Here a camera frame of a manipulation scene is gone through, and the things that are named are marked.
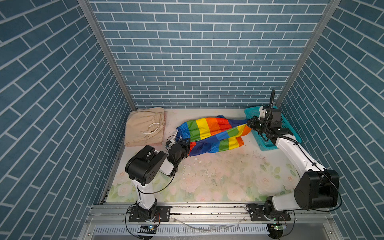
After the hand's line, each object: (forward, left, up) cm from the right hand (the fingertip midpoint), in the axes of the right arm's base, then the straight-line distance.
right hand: (246, 118), depth 85 cm
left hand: (-8, +32, -14) cm, 36 cm away
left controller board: (-56, +49, -26) cm, 78 cm away
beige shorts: (+2, +66, -16) cm, 68 cm away
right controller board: (-50, -14, -25) cm, 57 cm away
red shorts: (-7, +19, -9) cm, 22 cm away
